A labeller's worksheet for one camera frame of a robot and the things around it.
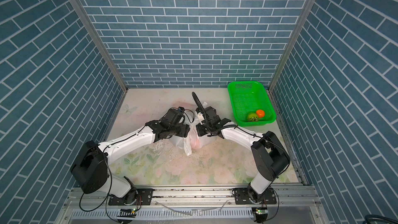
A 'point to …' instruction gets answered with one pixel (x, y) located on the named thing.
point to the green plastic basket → (247, 97)
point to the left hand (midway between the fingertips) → (185, 128)
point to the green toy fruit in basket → (252, 117)
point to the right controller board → (261, 214)
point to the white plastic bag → (190, 143)
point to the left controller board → (127, 212)
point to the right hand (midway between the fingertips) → (196, 126)
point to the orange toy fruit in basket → (260, 113)
